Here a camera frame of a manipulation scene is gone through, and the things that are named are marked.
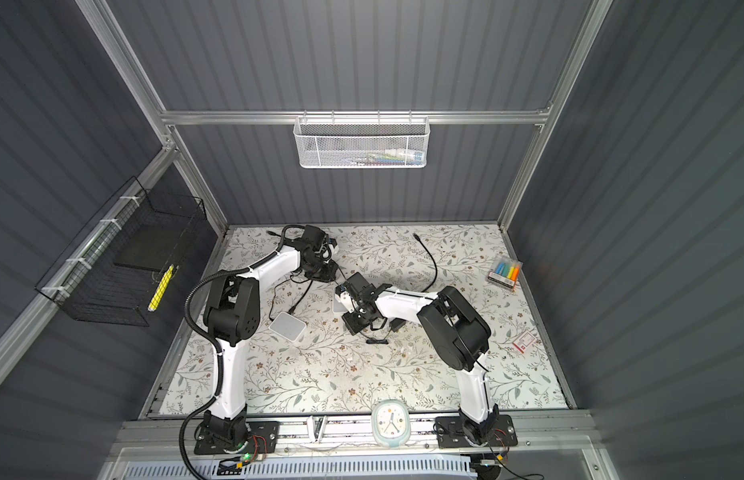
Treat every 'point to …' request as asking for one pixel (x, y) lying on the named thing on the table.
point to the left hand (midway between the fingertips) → (334, 277)
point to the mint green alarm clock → (391, 423)
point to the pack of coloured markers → (504, 272)
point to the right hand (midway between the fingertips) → (353, 325)
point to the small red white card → (524, 341)
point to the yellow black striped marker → (163, 282)
